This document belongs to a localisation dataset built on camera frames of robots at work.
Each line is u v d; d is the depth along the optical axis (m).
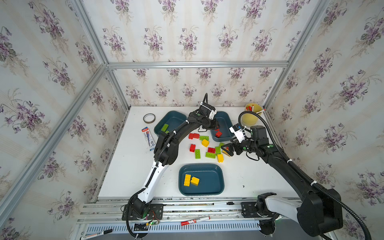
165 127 1.07
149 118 1.14
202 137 1.01
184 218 0.72
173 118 1.11
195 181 0.81
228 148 0.72
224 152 0.76
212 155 0.93
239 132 0.71
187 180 0.82
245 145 0.69
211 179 0.83
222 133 1.02
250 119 1.04
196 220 0.70
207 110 0.80
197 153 0.94
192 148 0.95
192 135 1.01
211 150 0.94
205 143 0.96
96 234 0.66
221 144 0.98
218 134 1.01
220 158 0.90
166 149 0.60
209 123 0.81
